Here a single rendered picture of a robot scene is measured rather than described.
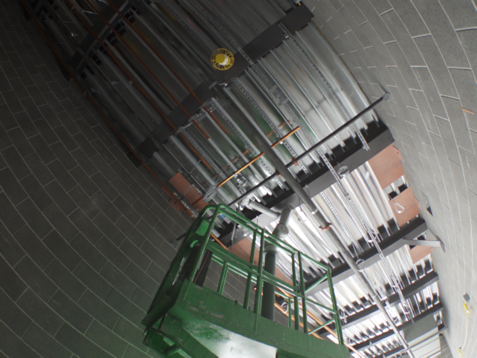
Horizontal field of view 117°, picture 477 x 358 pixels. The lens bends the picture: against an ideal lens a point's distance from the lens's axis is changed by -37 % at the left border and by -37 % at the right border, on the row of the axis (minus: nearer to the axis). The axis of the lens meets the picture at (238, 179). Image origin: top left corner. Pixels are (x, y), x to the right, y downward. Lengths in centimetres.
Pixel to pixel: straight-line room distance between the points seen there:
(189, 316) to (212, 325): 14
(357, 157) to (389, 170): 70
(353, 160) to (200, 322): 254
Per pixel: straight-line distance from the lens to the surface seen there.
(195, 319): 141
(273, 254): 249
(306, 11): 291
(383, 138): 319
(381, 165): 354
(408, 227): 443
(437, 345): 796
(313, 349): 187
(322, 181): 311
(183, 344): 145
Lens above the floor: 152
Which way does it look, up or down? 64 degrees up
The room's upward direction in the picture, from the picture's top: 17 degrees clockwise
